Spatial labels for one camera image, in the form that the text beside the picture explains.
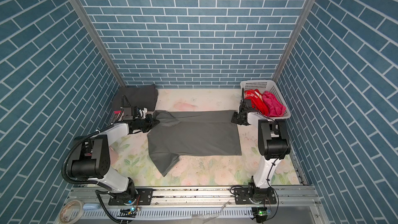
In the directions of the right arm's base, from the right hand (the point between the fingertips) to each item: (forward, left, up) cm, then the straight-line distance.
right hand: (234, 117), depth 101 cm
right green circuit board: (-51, -10, -3) cm, 52 cm away
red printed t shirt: (+5, -13, +11) cm, 18 cm away
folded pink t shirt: (-3, +78, +3) cm, 78 cm away
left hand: (-10, +46, +7) cm, 48 cm away
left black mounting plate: (-49, +45, -2) cm, 66 cm away
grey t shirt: (-12, +27, -2) cm, 29 cm away
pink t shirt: (+5, -26, +6) cm, 27 cm away
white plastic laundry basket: (+28, -22, +4) cm, 36 cm away
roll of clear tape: (-57, +77, -3) cm, 96 cm away
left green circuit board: (-56, +51, -4) cm, 76 cm away
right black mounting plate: (-45, -3, -2) cm, 45 cm away
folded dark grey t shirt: (+13, +68, 0) cm, 69 cm away
